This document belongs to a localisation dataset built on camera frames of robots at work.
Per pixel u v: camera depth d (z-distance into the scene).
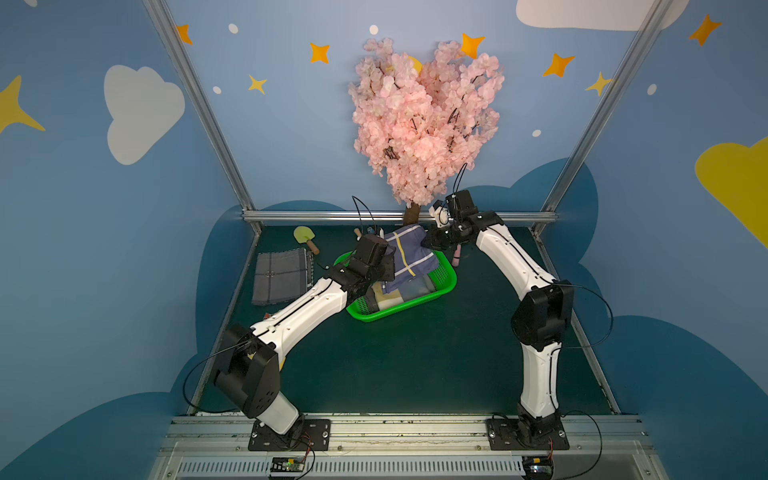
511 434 0.74
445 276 0.99
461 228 0.68
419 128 0.72
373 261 0.64
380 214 1.18
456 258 1.11
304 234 1.20
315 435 0.75
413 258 0.91
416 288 0.98
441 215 0.83
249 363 0.43
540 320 0.54
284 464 0.72
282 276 1.08
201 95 0.83
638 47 0.75
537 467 0.73
